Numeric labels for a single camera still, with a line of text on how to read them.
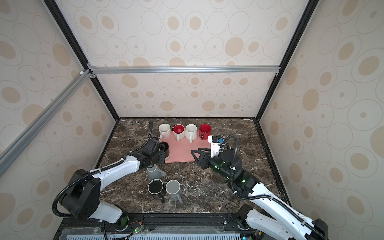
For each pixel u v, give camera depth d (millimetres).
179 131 1085
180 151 1025
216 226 742
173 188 744
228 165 506
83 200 422
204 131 1089
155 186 766
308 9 687
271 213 460
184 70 921
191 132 1025
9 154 511
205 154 592
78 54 828
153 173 826
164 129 1031
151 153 684
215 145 595
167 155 954
